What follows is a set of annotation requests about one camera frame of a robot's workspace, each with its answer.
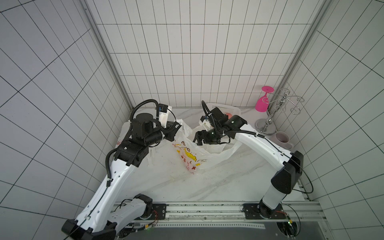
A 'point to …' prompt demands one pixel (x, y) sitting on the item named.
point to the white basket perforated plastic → (224, 109)
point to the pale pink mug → (282, 139)
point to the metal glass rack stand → (267, 126)
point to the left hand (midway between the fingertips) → (179, 127)
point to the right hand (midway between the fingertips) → (199, 137)
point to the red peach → (229, 115)
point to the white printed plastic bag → (193, 156)
